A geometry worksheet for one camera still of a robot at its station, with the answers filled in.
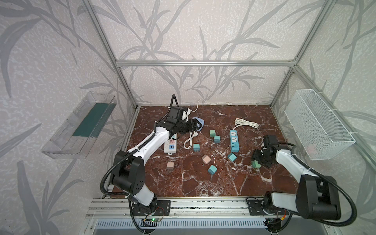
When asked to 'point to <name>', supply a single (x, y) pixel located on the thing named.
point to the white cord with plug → (190, 138)
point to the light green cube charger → (212, 133)
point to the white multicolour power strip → (170, 145)
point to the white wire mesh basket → (322, 131)
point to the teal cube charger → (217, 139)
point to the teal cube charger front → (212, 169)
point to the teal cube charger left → (196, 147)
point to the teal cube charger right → (232, 157)
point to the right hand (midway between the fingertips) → (255, 155)
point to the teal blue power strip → (234, 141)
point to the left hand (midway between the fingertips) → (200, 122)
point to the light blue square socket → (201, 121)
